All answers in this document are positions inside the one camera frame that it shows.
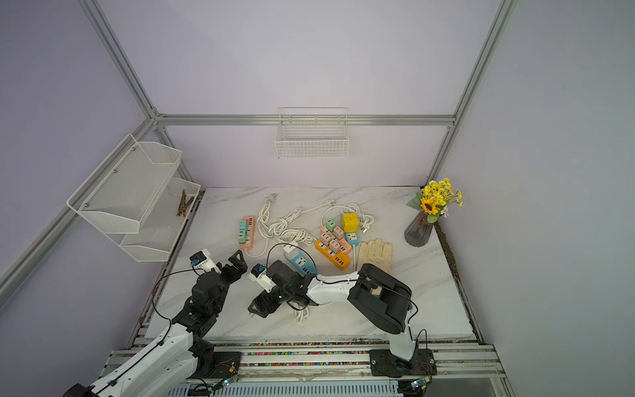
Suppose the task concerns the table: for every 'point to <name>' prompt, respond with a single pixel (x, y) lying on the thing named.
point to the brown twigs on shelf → (183, 203)
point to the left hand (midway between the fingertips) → (233, 259)
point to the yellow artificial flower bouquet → (434, 199)
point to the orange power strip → (336, 258)
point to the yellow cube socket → (350, 222)
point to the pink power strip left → (250, 221)
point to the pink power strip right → (345, 246)
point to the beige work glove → (377, 253)
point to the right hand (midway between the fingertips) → (260, 304)
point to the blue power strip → (303, 265)
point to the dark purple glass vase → (418, 230)
